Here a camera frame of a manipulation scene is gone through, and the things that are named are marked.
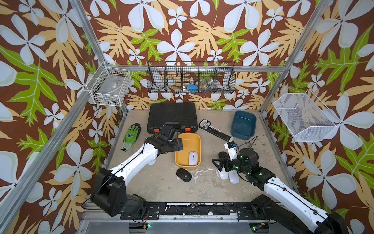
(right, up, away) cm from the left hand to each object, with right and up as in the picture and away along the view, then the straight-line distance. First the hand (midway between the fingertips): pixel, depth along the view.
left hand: (177, 144), depth 85 cm
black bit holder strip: (+20, +12, +26) cm, 35 cm away
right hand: (+22, -7, -6) cm, 24 cm away
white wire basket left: (-42, +35, +2) cm, 55 cm away
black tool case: (+2, +18, +28) cm, 34 cm away
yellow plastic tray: (+9, -1, +12) cm, 15 cm away
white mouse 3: (+27, -18, 0) cm, 33 cm away
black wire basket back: (-2, +44, +12) cm, 45 cm away
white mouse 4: (+33, -19, -2) cm, 38 cm away
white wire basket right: (+72, +15, -7) cm, 74 cm away
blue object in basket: (+10, +36, +9) cm, 38 cm away
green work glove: (-34, +4, +18) cm, 39 cm away
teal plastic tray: (+52, +11, +30) cm, 61 cm away
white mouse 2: (-16, -12, +5) cm, 21 cm away
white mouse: (+10, -10, +6) cm, 15 cm away
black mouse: (+4, -18, -1) cm, 18 cm away
